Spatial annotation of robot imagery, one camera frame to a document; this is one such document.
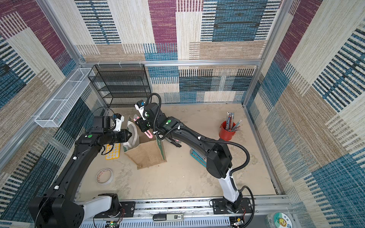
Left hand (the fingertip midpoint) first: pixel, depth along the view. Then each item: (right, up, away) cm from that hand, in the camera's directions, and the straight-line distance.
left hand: (130, 133), depth 80 cm
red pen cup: (+59, -3, +23) cm, 64 cm away
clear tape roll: (-16, -26, +5) cm, 31 cm away
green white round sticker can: (+71, -36, -16) cm, 82 cm away
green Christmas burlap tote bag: (+11, -10, +1) cm, 15 cm away
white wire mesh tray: (-34, +11, -8) cm, 37 cm away
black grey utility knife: (+25, -9, +17) cm, 31 cm away
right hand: (+7, +7, -1) cm, 9 cm away
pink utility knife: (+10, +1, -3) cm, 11 cm away
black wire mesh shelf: (-16, +34, +29) cm, 47 cm away
